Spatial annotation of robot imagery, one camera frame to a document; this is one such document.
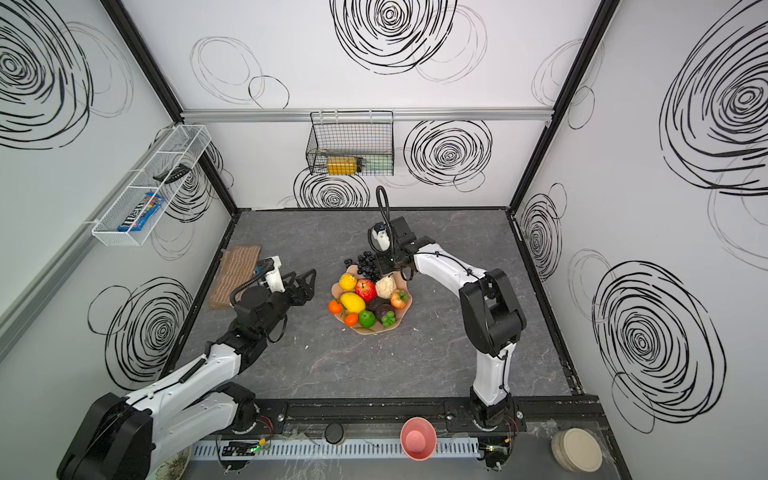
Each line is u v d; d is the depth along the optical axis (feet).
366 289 2.98
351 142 3.25
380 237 2.78
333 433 2.08
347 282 2.97
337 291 2.97
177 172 2.64
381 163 2.84
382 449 2.53
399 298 2.83
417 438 2.32
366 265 3.11
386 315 2.71
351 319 2.72
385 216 2.59
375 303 2.88
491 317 1.58
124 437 1.32
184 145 2.99
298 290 2.37
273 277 2.28
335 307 2.76
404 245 2.32
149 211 2.33
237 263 3.40
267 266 2.26
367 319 2.72
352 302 2.79
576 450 2.11
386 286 2.91
